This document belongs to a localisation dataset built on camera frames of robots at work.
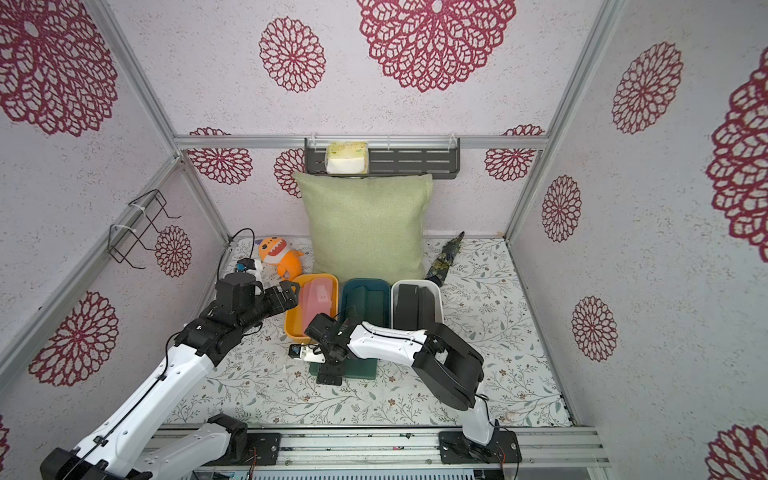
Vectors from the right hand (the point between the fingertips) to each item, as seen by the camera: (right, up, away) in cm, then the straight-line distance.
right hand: (324, 357), depth 85 cm
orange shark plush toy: (-23, +32, +22) cm, 45 cm away
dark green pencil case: (+12, +13, +11) cm, 21 cm away
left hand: (-8, +19, -8) cm, 22 cm away
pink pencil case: (-4, +16, +10) cm, 19 cm away
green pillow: (+13, +38, +4) cm, 40 cm away
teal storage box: (+13, +20, +15) cm, 28 cm away
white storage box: (+34, +12, +9) cm, 38 cm away
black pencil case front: (+27, +13, +9) cm, 31 cm away
